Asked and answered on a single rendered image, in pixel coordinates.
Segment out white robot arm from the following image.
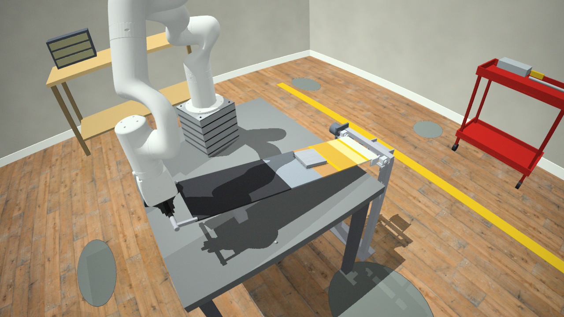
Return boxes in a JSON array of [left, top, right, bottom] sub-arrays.
[[108, 0, 224, 180]]

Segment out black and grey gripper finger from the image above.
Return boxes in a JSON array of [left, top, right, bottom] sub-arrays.
[[167, 185, 181, 213], [144, 200, 167, 216]]

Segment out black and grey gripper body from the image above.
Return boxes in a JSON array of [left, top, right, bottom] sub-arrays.
[[136, 165, 178, 206]]

